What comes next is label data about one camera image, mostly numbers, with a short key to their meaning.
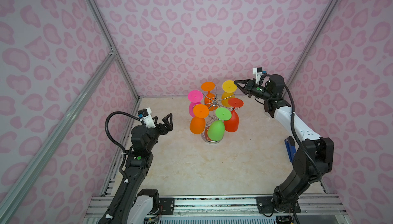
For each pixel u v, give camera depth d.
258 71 0.73
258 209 0.73
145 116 0.63
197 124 0.77
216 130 0.73
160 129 0.66
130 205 0.45
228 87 0.77
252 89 0.70
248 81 0.73
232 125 0.80
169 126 0.68
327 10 0.77
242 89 0.73
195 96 0.75
